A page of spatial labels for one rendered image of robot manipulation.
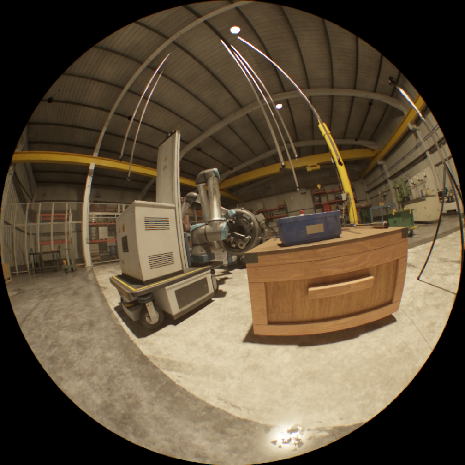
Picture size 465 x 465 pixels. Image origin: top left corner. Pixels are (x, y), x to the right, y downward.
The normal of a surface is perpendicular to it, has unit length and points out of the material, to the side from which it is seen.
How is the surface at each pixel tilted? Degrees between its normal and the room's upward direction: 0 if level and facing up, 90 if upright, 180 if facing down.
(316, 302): 90
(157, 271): 90
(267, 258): 90
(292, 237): 90
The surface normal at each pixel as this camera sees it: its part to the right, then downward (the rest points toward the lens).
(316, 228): -0.22, 0.00
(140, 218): 0.86, -0.14
